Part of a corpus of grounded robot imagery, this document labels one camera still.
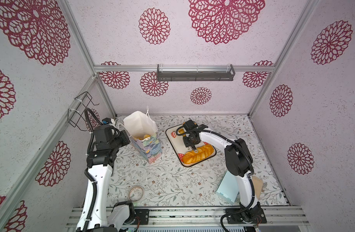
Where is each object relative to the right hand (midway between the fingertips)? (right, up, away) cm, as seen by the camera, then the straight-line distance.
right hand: (187, 140), depth 98 cm
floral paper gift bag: (-30, +5, +1) cm, 31 cm away
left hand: (-34, +4, -23) cm, 41 cm away
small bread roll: (-29, +3, -1) cm, 29 cm away
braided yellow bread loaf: (+3, -10, -6) cm, 12 cm away
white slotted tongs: (+4, -6, -11) cm, 13 cm away
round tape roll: (-31, -29, -17) cm, 45 cm away
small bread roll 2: (-5, +6, -16) cm, 18 cm away
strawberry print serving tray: (-7, -2, +4) cm, 8 cm away
